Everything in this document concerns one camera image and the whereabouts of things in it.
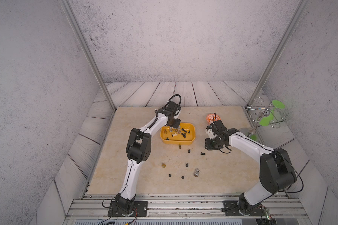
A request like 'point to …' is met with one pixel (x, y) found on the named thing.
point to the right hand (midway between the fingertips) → (207, 146)
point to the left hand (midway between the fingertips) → (178, 124)
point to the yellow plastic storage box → (184, 134)
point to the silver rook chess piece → (196, 172)
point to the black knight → (202, 153)
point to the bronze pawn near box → (180, 145)
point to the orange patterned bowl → (210, 118)
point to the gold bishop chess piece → (165, 132)
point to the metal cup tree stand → (267, 116)
